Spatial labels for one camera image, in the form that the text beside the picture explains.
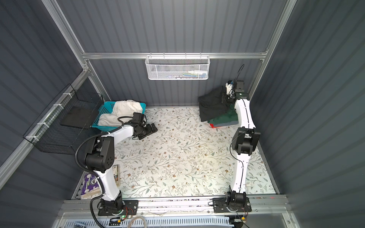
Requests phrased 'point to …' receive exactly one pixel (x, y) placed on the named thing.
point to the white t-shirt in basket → (126, 108)
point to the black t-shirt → (210, 104)
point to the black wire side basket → (69, 118)
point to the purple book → (90, 182)
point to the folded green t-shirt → (230, 115)
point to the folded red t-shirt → (212, 126)
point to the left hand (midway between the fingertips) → (152, 131)
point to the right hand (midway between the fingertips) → (225, 97)
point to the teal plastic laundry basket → (106, 108)
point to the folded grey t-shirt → (226, 123)
